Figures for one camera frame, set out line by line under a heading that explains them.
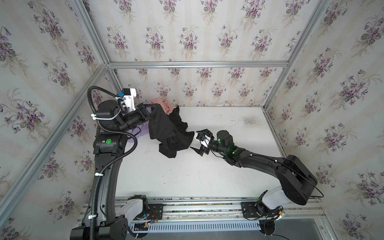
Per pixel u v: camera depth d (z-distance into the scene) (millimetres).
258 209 662
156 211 726
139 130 564
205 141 675
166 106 1147
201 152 718
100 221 351
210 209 750
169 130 648
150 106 591
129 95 542
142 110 516
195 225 702
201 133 762
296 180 436
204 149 717
